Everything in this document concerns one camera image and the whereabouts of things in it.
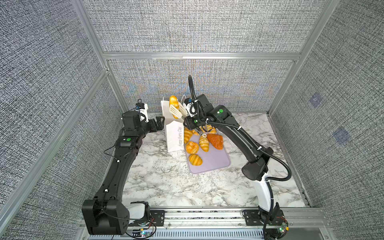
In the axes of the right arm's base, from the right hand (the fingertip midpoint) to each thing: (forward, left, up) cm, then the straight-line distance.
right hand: (186, 121), depth 80 cm
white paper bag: (-2, +6, -3) cm, 7 cm away
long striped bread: (+8, +7, +7) cm, 13 cm away
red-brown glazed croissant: (+3, -19, -22) cm, 29 cm away
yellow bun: (-11, -5, -23) cm, 26 cm away
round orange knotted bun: (-2, -3, -22) cm, 22 cm away
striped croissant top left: (+9, +1, -22) cm, 24 cm away
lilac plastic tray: (-9, -16, -25) cm, 31 cm away
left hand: (0, +15, +3) cm, 16 cm away
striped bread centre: (+1, -10, -23) cm, 25 cm away
